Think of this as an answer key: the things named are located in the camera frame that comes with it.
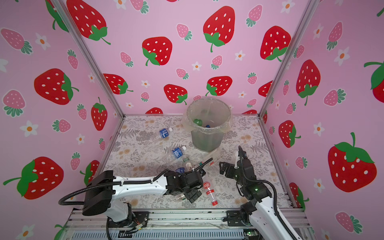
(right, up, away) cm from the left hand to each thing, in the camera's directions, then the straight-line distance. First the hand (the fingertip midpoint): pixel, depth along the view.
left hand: (195, 188), depth 78 cm
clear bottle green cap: (-4, +11, +10) cm, 15 cm away
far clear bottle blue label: (-23, +29, +25) cm, 45 cm away
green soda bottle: (+2, +37, +19) cm, 42 cm away
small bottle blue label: (-9, +8, +8) cm, 14 cm away
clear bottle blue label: (-12, +16, +15) cm, 25 cm away
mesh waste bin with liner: (+9, +39, +26) cm, 48 cm away
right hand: (+17, +13, +2) cm, 21 cm away
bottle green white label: (-8, -5, +1) cm, 9 cm away
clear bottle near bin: (+7, +17, -15) cm, 24 cm away
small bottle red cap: (+10, -7, 0) cm, 13 cm away
